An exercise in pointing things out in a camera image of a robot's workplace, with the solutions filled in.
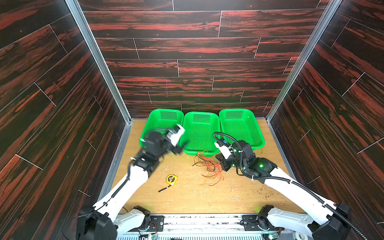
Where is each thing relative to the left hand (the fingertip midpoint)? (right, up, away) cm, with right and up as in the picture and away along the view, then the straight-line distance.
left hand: (183, 135), depth 75 cm
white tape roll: (+53, -46, -8) cm, 70 cm away
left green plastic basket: (-20, +12, +44) cm, 50 cm away
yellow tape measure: (-7, -26, +12) cm, 30 cm away
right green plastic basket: (+45, +9, +44) cm, 64 cm away
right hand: (+19, -9, +2) cm, 21 cm away
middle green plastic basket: (+11, +6, +44) cm, 46 cm away
